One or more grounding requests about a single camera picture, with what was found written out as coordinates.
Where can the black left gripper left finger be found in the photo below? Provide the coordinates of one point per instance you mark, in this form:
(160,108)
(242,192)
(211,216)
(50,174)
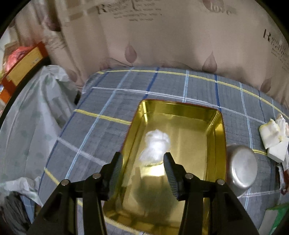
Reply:
(109,176)

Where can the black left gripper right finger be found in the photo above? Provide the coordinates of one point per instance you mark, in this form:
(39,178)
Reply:
(175,176)

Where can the grey plaid bed sheet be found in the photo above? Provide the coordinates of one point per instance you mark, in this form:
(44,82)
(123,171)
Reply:
(70,188)

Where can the gold metal tin box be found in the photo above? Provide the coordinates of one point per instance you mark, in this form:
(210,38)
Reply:
(143,199)

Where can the steel metal bowl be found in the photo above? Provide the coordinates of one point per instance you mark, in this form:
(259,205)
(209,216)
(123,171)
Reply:
(242,168)

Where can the pale green patterned quilt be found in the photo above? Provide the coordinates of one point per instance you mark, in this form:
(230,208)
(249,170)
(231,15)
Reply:
(31,128)

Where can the green tissue pack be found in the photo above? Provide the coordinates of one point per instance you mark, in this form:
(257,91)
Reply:
(273,218)

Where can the red yellow box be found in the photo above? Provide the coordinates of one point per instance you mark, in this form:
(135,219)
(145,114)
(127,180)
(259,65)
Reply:
(18,64)

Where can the beige leaf print curtain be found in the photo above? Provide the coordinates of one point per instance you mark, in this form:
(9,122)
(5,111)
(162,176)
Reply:
(235,39)

